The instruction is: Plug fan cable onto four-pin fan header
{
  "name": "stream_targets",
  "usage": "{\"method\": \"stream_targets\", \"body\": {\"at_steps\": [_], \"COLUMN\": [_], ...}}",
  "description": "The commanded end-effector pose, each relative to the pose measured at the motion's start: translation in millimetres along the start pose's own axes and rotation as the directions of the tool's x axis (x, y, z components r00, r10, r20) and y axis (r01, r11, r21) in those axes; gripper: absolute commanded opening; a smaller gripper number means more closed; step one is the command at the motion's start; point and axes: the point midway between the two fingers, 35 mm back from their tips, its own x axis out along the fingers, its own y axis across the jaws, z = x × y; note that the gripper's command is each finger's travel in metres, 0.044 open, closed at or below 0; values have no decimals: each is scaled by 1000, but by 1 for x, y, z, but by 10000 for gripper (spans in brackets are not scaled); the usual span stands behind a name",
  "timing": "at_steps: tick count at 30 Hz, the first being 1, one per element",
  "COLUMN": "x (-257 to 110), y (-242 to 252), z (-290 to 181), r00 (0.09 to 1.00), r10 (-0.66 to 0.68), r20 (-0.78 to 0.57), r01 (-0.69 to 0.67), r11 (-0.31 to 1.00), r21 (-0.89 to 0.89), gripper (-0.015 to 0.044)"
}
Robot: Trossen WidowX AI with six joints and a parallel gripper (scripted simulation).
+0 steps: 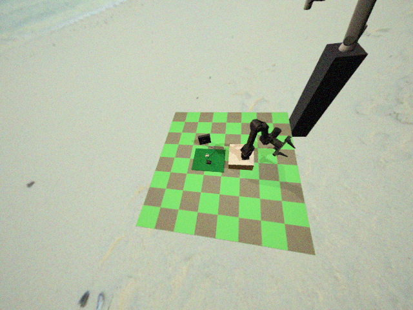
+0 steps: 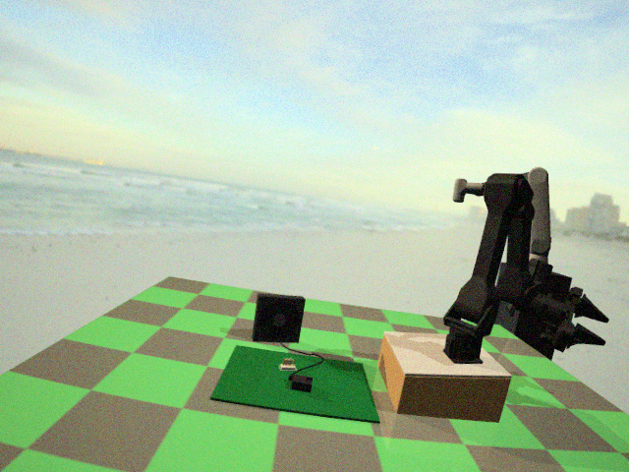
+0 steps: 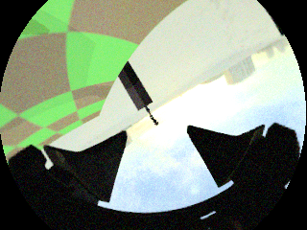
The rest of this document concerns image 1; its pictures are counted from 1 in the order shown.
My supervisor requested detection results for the green circuit board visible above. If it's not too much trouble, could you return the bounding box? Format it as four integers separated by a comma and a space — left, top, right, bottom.
192, 149, 226, 172

